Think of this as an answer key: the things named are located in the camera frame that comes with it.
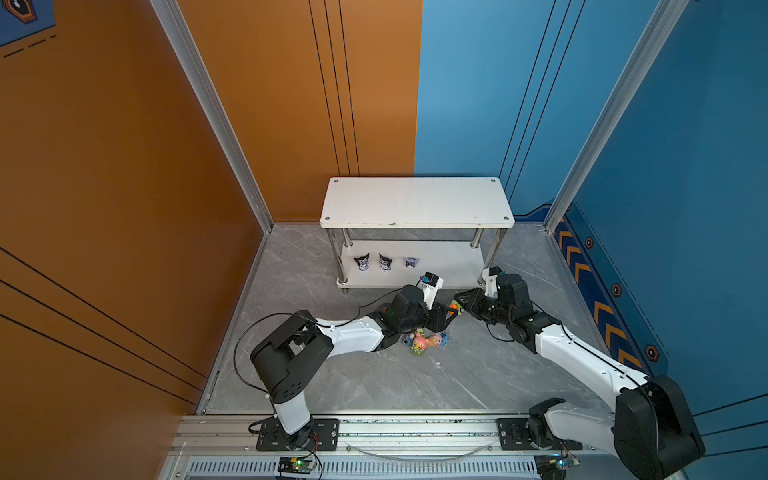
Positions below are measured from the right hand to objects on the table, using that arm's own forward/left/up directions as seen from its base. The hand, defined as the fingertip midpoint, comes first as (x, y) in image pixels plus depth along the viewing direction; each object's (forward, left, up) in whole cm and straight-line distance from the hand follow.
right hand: (453, 298), depth 84 cm
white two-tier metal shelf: (+17, +11, +21) cm, 29 cm away
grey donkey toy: (-8, +13, -10) cm, 18 cm away
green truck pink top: (-5, +9, -10) cm, 14 cm away
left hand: (-3, 0, -1) cm, 3 cm away
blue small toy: (-7, +2, -10) cm, 13 cm away
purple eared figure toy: (+16, +12, -3) cm, 20 cm away
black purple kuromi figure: (+14, +27, -1) cm, 30 cm away
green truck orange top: (-3, 0, 0) cm, 3 cm away
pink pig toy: (-10, +10, -8) cm, 16 cm away
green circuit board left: (-37, +40, -14) cm, 57 cm away
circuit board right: (-37, -21, -16) cm, 46 cm away
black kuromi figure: (+15, +20, -2) cm, 25 cm away
